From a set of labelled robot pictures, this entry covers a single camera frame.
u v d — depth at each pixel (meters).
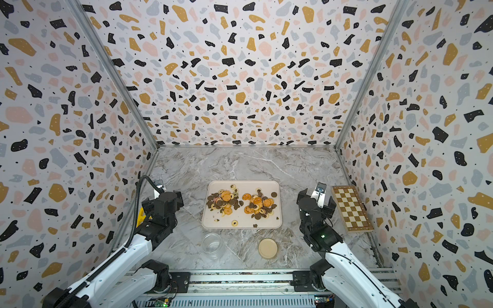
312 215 0.57
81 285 0.41
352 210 0.92
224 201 0.95
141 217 0.90
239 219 0.91
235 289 0.73
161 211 0.61
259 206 0.92
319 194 0.64
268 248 0.82
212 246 0.83
